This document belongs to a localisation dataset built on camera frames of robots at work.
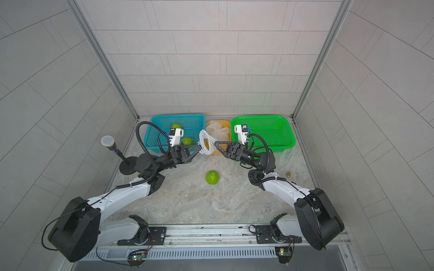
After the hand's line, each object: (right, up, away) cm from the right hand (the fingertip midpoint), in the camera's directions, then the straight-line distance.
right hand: (217, 151), depth 61 cm
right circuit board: (+27, -43, +7) cm, 51 cm away
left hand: (-6, -1, 0) cm, 6 cm away
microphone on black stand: (-50, -12, +30) cm, 60 cm away
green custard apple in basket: (-28, +10, +41) cm, 51 cm away
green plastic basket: (+30, +7, +49) cm, 58 cm away
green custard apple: (-3, -16, +21) cm, 27 cm away
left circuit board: (-31, -41, +2) cm, 51 cm away
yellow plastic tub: (+3, +12, +44) cm, 46 cm away
